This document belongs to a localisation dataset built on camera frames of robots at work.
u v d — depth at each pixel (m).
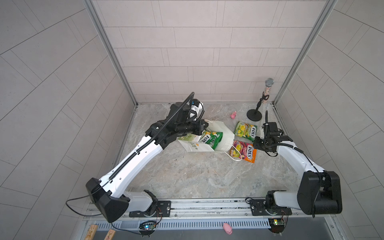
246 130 0.98
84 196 0.36
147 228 0.65
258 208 0.71
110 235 0.64
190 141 0.78
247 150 0.89
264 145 0.65
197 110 0.59
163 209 0.71
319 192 0.41
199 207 0.72
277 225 0.68
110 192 0.37
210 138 0.88
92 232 0.64
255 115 1.07
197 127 0.57
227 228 0.66
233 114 1.08
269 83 0.86
